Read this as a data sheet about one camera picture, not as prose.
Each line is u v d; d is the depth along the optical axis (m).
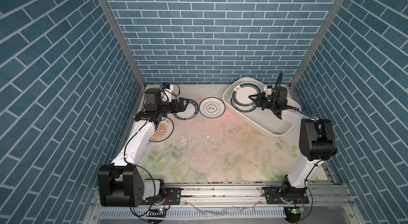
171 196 0.74
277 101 0.77
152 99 0.61
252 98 0.92
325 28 0.89
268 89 0.91
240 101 0.94
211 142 0.92
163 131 0.96
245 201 0.73
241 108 1.04
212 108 1.08
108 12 0.81
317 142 0.51
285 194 0.67
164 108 0.68
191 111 1.06
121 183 0.41
